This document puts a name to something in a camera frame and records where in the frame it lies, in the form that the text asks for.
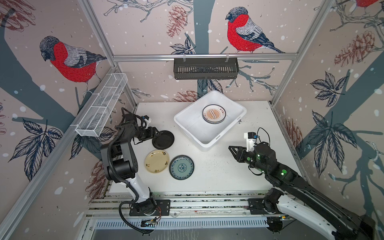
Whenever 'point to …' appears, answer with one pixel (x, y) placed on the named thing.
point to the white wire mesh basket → (93, 120)
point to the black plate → (164, 141)
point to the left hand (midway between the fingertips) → (154, 134)
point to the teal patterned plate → (181, 167)
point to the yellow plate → (157, 161)
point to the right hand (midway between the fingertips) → (228, 149)
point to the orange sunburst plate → (214, 114)
